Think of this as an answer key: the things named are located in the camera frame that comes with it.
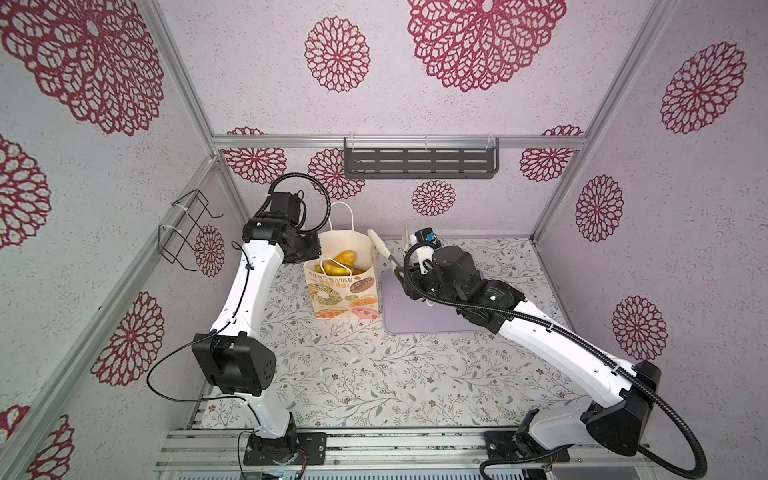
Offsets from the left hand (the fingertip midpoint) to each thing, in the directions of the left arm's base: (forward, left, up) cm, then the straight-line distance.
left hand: (314, 257), depth 82 cm
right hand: (-9, -24, +8) cm, 27 cm away
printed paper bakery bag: (-7, -8, -10) cm, 14 cm away
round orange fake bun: (0, -4, -5) cm, 7 cm away
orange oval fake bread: (+5, -8, -7) cm, 12 cm away
